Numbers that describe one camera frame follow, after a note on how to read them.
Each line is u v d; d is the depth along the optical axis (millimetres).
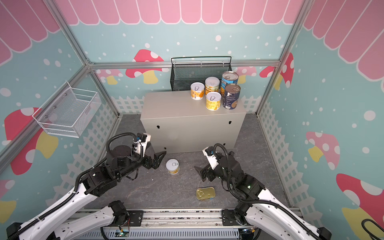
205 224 740
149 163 588
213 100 711
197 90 759
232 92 678
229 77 742
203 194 775
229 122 779
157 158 595
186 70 964
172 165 867
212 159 602
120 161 478
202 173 616
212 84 757
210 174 616
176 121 771
